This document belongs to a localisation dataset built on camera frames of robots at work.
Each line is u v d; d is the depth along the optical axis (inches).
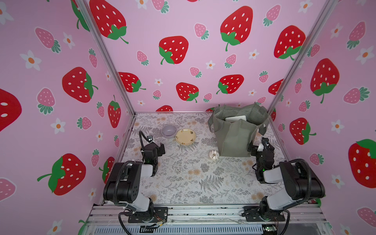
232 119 37.4
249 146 33.8
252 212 29.0
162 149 34.8
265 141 30.1
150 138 32.2
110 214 29.6
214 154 36.9
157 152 30.2
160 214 29.2
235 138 33.6
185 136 41.4
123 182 17.8
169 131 41.8
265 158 28.4
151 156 28.9
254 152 33.0
